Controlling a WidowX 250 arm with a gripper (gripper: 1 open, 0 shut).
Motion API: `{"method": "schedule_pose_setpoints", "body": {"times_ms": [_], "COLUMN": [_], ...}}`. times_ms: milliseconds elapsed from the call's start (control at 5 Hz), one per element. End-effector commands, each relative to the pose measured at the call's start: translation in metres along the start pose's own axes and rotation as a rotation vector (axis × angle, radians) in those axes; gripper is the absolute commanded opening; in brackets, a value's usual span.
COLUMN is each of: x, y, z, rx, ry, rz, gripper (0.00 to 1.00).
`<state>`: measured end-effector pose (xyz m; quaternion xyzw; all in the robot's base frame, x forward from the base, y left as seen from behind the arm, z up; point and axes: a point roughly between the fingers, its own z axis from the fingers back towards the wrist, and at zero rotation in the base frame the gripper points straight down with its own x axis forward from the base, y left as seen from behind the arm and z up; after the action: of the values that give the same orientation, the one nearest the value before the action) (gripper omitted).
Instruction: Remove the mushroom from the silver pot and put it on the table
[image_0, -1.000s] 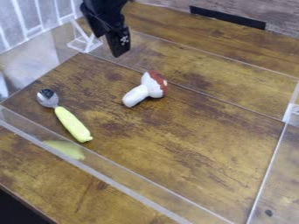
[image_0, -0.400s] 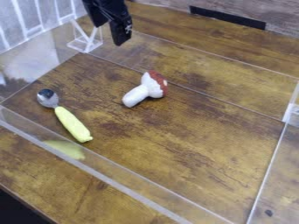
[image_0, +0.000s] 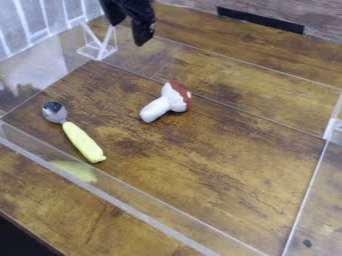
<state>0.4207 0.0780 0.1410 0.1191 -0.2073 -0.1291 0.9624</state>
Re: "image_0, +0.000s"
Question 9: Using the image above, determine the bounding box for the black strip on table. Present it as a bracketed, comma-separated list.
[216, 6, 305, 34]

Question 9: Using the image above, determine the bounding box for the spoon with yellow handle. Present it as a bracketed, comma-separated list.
[41, 102, 107, 163]

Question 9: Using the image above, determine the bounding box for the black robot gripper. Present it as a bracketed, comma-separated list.
[99, 0, 156, 46]

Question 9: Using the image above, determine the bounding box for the clear acrylic triangular bracket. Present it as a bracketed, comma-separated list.
[76, 23, 119, 61]

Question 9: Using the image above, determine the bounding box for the clear acrylic enclosure wall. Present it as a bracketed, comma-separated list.
[0, 19, 342, 256]

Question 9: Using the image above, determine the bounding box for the red and white toy mushroom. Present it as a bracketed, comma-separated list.
[139, 80, 192, 123]

